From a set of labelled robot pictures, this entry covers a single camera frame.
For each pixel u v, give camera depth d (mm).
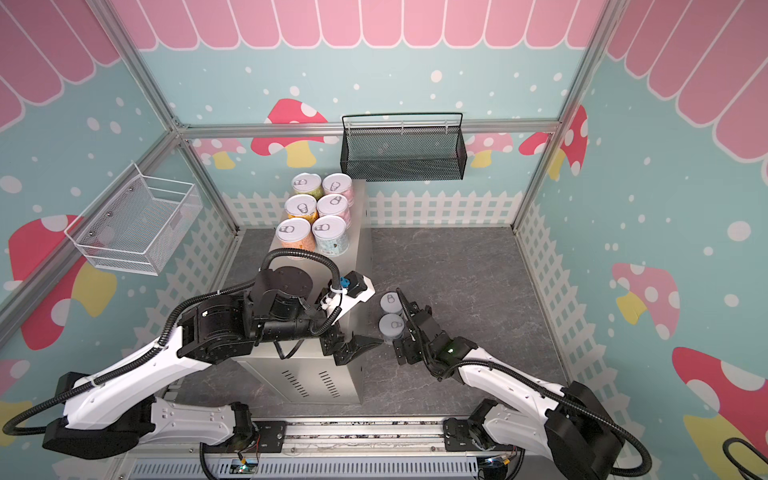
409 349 742
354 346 463
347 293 420
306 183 747
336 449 740
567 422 409
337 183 743
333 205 699
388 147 974
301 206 697
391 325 876
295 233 646
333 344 472
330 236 638
